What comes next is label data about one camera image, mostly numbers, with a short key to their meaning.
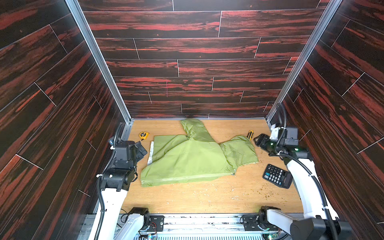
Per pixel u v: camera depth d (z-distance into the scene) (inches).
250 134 42.5
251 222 29.3
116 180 17.7
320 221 14.8
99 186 17.4
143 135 42.5
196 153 36.5
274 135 26.2
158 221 29.5
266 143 26.0
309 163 18.6
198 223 29.7
